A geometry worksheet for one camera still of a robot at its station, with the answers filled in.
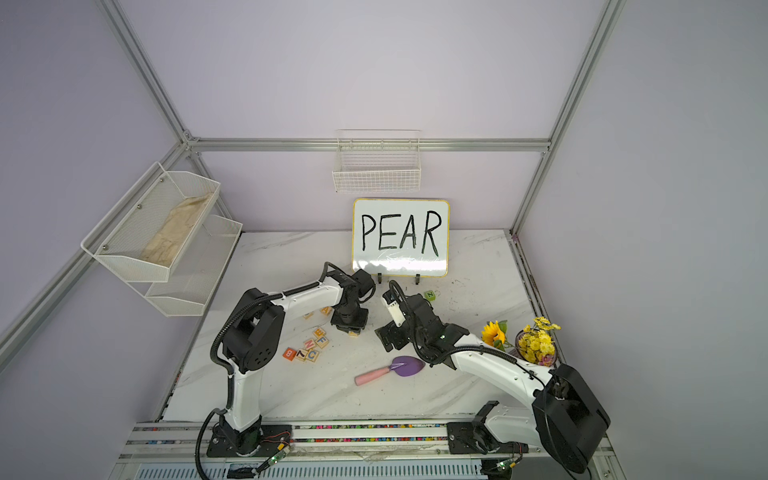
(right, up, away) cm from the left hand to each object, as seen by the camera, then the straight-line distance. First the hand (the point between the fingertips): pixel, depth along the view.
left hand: (354, 333), depth 92 cm
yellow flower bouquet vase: (+45, +4, -26) cm, 52 cm away
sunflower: (+36, +6, -24) cm, 43 cm away
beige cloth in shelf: (-48, +27, -16) cm, 57 cm away
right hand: (+10, +5, -9) cm, 14 cm away
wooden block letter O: (-6, +11, -30) cm, 33 cm away
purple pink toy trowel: (+15, -8, -8) cm, 18 cm away
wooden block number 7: (-15, -5, -5) cm, 17 cm away
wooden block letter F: (-10, -2, -2) cm, 10 cm away
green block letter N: (+25, +11, +8) cm, 28 cm away
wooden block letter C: (-12, -6, -5) cm, 14 cm away
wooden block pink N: (-13, -3, -3) cm, 14 cm away
